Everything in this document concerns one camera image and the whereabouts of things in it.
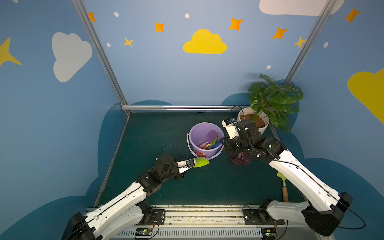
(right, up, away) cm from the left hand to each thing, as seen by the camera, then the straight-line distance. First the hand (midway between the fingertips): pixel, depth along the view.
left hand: (188, 158), depth 77 cm
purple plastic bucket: (+10, +8, +24) cm, 27 cm away
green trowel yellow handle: (+7, -1, -5) cm, 9 cm away
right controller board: (+40, -35, -6) cm, 54 cm away
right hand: (+18, +11, -5) cm, 22 cm away
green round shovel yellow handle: (+15, +6, +16) cm, 23 cm away
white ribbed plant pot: (+50, +22, +25) cm, 60 cm away
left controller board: (-22, -35, -6) cm, 41 cm away
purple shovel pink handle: (+14, +10, +18) cm, 25 cm away
